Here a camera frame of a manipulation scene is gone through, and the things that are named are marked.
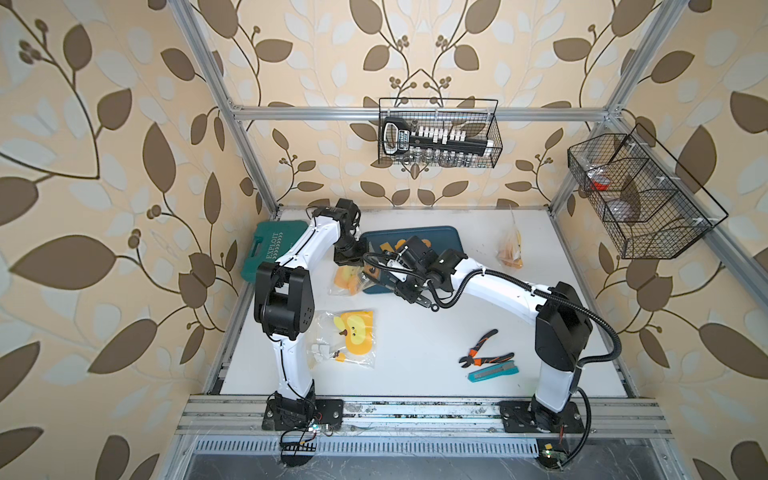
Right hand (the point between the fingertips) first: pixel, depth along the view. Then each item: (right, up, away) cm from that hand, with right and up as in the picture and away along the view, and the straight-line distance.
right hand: (400, 286), depth 86 cm
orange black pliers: (+19, -20, -4) cm, 28 cm away
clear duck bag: (-17, 0, +12) cm, 21 cm away
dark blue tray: (+15, +14, +25) cm, 33 cm away
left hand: (-12, +8, +5) cm, 15 cm away
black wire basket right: (+63, +24, -10) cm, 68 cm away
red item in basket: (+55, +28, -4) cm, 62 cm away
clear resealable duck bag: (+35, +10, +7) cm, 37 cm away
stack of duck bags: (-17, -15, -2) cm, 23 cm away
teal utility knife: (+29, -22, -5) cm, 36 cm away
